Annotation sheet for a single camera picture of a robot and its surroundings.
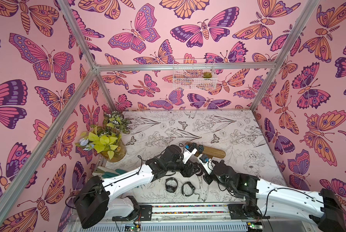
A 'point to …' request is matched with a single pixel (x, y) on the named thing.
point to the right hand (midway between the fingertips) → (200, 163)
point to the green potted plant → (108, 138)
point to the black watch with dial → (194, 145)
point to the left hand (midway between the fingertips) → (198, 167)
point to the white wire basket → (194, 74)
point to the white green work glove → (107, 172)
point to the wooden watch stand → (214, 152)
